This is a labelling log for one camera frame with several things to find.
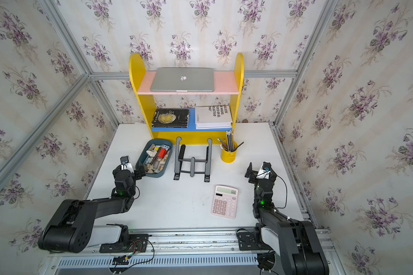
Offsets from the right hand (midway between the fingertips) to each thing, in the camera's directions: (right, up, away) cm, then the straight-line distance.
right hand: (262, 165), depth 85 cm
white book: (-25, +26, +15) cm, 39 cm away
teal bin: (-59, +3, +14) cm, 61 cm away
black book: (-50, +26, +17) cm, 59 cm away
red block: (-56, +5, +16) cm, 58 cm away
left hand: (-67, 0, +3) cm, 67 cm away
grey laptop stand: (-36, -2, +8) cm, 37 cm away
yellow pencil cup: (-16, +3, +11) cm, 19 cm away
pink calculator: (-19, -18, -1) cm, 27 cm away
